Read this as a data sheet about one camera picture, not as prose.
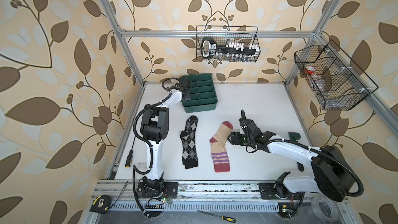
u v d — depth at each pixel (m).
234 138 0.79
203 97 1.03
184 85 0.83
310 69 0.81
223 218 0.67
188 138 0.91
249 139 0.68
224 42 0.79
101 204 0.69
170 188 0.76
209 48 0.84
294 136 0.91
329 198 0.44
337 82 0.73
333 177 0.42
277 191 0.67
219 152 0.85
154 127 0.56
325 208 0.69
